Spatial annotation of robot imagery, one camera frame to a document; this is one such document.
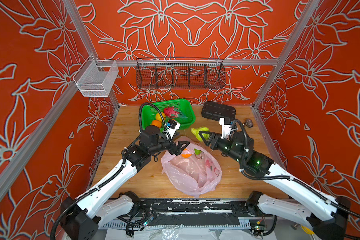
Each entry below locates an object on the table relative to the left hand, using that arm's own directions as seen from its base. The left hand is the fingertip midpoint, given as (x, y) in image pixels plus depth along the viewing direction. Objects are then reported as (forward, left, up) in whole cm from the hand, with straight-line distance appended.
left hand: (183, 136), depth 69 cm
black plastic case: (+38, -22, -20) cm, 48 cm away
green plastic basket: (+37, +27, -24) cm, 51 cm away
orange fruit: (+2, -2, -25) cm, 25 cm away
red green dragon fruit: (+34, +8, -20) cm, 41 cm away
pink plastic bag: (-8, -9, -27) cm, 29 cm away
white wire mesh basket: (+38, +58, +5) cm, 70 cm away
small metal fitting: (+31, -47, -25) cm, 62 cm away
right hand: (0, -7, +4) cm, 8 cm away
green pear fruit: (+1, -6, +3) cm, 7 cm away
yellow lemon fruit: (+31, +19, -23) cm, 43 cm away
